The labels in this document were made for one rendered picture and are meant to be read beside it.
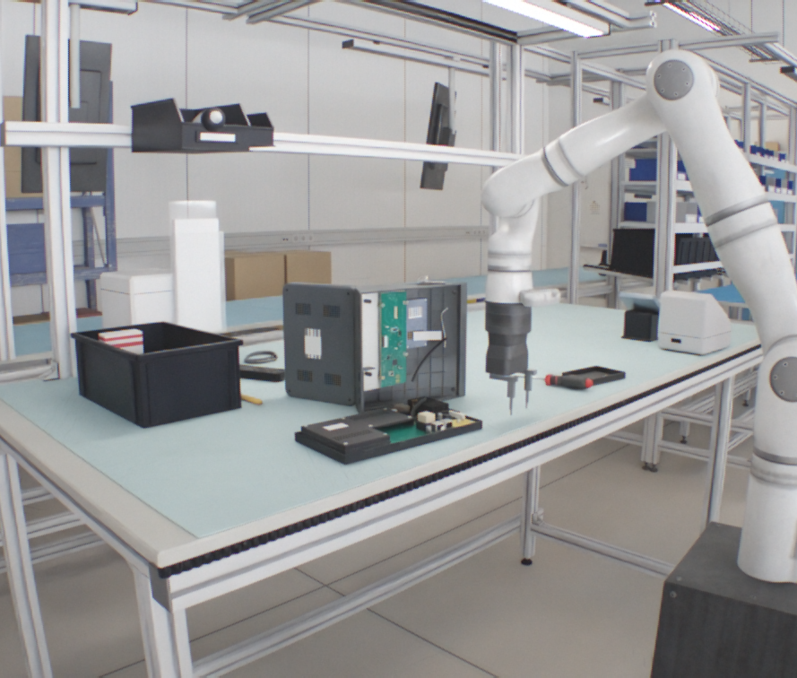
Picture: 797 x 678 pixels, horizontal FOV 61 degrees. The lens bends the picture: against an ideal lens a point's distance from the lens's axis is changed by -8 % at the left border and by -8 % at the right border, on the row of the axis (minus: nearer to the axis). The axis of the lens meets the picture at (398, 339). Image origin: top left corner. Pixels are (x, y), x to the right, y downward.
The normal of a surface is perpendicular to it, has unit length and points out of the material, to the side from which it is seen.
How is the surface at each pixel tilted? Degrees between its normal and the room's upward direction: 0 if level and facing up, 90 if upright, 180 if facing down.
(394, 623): 0
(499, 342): 101
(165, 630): 90
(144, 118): 90
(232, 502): 0
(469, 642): 0
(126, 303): 90
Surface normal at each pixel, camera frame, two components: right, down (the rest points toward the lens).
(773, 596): 0.00, -0.98
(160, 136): -0.71, 0.12
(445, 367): 0.31, 0.17
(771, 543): -0.54, 0.15
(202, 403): 0.70, 0.12
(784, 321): -0.43, 0.43
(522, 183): -0.35, 0.09
